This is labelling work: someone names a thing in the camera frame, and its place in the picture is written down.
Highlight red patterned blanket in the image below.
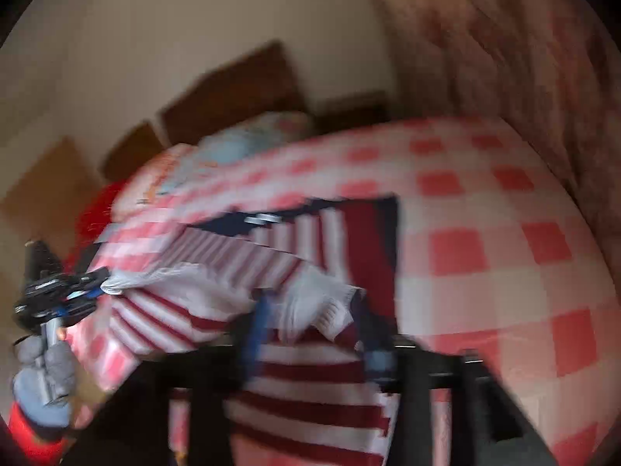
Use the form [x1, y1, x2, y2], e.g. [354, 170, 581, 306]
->
[63, 179, 128, 265]

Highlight large wooden headboard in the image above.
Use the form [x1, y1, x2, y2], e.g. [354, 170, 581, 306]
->
[161, 40, 307, 147]

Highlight pink checked bed sheet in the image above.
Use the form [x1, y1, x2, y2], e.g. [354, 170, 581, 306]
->
[63, 116, 621, 466]

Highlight pink floral pillow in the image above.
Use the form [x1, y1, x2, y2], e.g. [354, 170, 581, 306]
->
[114, 143, 209, 206]

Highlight dark wooden nightstand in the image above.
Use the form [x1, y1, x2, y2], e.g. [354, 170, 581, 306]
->
[314, 90, 393, 130]

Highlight red white striped sweater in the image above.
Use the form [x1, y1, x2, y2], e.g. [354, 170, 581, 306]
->
[104, 196, 403, 466]

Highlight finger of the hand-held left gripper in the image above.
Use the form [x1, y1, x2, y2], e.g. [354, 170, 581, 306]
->
[63, 289, 105, 316]
[68, 268, 111, 292]

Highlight small wooden headboard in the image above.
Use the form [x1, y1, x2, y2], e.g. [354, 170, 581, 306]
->
[99, 121, 167, 184]

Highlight person's left hand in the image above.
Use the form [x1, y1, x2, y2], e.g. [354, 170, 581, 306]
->
[10, 336, 81, 429]

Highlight brown cardboard sheet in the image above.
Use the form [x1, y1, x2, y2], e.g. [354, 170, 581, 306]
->
[0, 136, 105, 248]

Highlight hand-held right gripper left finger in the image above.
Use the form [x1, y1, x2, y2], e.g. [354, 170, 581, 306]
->
[63, 291, 272, 466]

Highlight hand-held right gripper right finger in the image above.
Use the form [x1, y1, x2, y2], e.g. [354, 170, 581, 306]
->
[349, 296, 559, 466]

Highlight light blue floral pillow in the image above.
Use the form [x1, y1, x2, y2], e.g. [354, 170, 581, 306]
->
[198, 111, 312, 167]

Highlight pink floral curtain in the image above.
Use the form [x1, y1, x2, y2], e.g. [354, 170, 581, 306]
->
[359, 0, 621, 263]

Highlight person's left forearm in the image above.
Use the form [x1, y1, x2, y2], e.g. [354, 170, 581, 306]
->
[7, 398, 69, 466]

